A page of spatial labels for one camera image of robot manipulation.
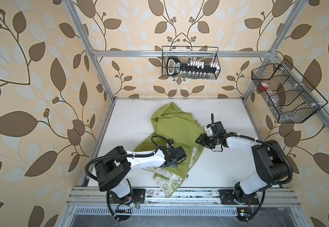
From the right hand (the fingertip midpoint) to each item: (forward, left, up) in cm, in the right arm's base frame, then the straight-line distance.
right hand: (198, 143), depth 92 cm
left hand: (-11, +18, 0) cm, 21 cm away
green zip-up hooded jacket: (+13, +16, +5) cm, 22 cm away
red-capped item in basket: (+19, -36, +31) cm, 51 cm away
